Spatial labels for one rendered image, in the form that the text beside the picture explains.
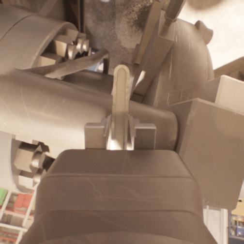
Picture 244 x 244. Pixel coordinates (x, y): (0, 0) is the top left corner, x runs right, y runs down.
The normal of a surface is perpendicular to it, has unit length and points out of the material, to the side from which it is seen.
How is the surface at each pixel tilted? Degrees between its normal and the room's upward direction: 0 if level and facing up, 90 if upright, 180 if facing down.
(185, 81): 82
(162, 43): 5
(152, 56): 5
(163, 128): 90
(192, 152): 67
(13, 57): 83
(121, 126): 49
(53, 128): 45
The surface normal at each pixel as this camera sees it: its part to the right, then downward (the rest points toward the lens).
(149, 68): -0.19, 0.86
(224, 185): 0.10, 0.00
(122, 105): 0.01, 0.30
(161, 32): 0.20, -0.44
